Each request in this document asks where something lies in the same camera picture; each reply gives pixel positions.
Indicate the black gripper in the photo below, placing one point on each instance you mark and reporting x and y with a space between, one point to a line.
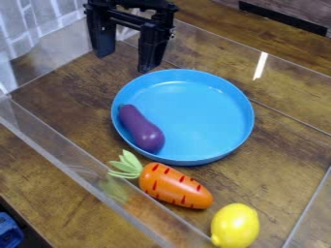
154 34

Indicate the blue round tray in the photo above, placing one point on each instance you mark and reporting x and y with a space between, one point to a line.
200 109

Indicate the orange toy carrot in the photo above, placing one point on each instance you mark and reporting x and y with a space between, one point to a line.
162 182

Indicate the purple toy eggplant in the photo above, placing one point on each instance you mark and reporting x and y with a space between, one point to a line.
148 136

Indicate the yellow toy lemon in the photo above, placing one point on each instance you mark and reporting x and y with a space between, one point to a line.
236 226

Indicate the blue object at corner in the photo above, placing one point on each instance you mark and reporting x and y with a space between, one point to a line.
11 234

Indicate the clear acrylic enclosure wall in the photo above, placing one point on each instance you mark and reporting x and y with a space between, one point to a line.
58 143

